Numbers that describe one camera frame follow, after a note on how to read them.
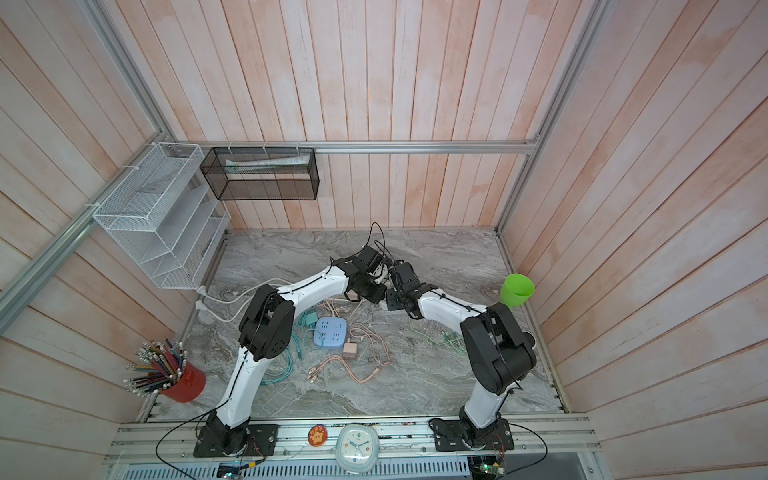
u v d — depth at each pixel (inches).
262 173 41.2
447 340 35.6
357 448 27.6
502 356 18.9
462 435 28.7
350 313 37.5
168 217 30.5
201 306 38.5
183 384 28.9
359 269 29.7
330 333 34.7
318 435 29.3
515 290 33.1
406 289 28.8
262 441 28.9
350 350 34.6
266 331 23.2
